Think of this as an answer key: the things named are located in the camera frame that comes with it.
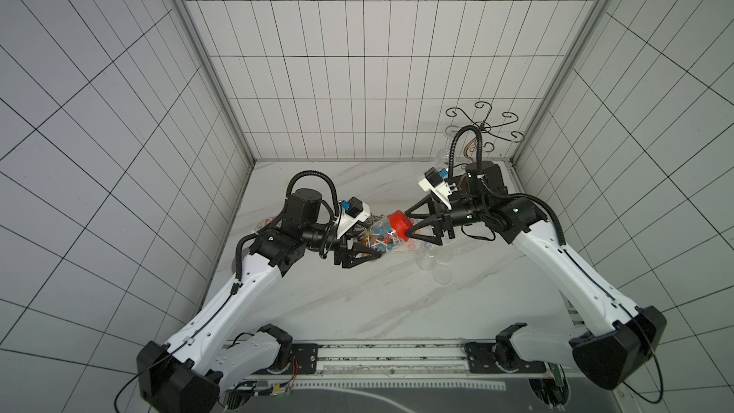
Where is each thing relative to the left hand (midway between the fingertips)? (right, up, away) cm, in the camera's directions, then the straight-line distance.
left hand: (370, 247), depth 65 cm
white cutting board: (+13, -6, +27) cm, 31 cm away
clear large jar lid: (+23, -15, +23) cm, 36 cm away
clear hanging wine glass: (+24, +24, +26) cm, 43 cm away
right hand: (+9, +7, +1) cm, 12 cm away
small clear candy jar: (+26, -9, +30) cm, 41 cm away
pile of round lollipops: (+3, +3, -3) cm, 5 cm away
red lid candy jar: (+1, +6, -2) cm, 7 cm away
